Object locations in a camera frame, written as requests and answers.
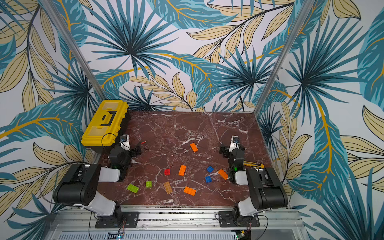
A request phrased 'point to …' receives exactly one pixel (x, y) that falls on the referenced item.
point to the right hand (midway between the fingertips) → (232, 142)
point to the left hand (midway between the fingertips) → (132, 143)
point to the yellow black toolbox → (105, 125)
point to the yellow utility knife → (256, 165)
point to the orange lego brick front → (189, 191)
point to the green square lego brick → (149, 184)
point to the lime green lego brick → (133, 188)
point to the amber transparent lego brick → (168, 187)
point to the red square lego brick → (167, 172)
